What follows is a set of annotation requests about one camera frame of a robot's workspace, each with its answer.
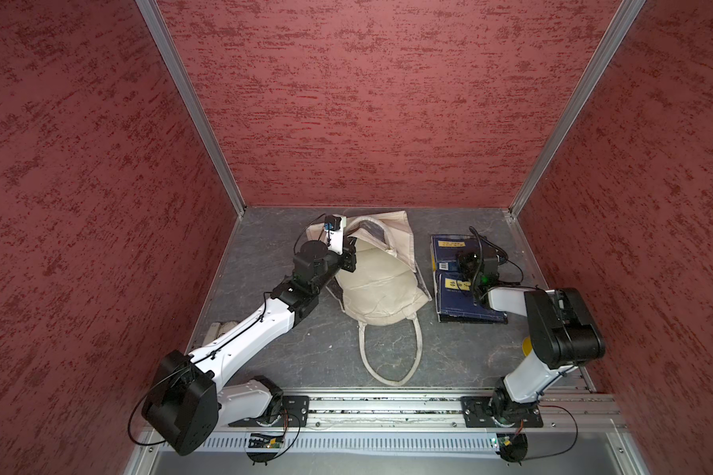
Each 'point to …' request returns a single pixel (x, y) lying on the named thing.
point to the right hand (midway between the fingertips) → (454, 251)
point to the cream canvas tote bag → (385, 286)
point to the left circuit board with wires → (263, 440)
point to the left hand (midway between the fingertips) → (354, 240)
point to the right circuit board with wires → (513, 447)
